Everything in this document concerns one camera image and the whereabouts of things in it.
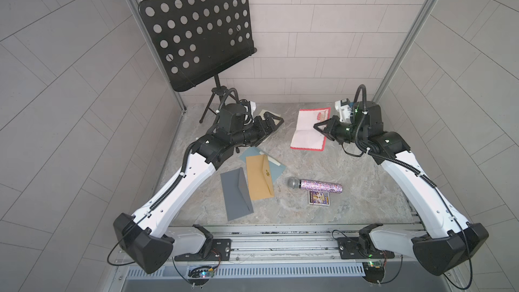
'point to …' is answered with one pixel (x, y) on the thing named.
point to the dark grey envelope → (237, 197)
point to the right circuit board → (374, 271)
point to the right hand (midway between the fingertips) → (312, 125)
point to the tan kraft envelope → (260, 179)
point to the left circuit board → (201, 272)
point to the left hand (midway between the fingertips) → (281, 125)
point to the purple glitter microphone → (295, 183)
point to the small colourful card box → (319, 197)
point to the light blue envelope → (275, 169)
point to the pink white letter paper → (305, 136)
